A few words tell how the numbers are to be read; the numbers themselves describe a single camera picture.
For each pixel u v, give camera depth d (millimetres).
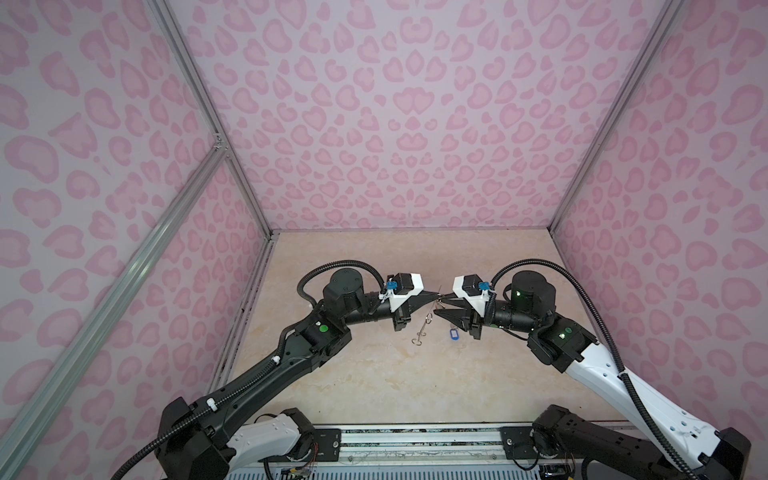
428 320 614
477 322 567
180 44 732
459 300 559
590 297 999
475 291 531
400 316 552
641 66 770
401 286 496
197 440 383
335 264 444
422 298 526
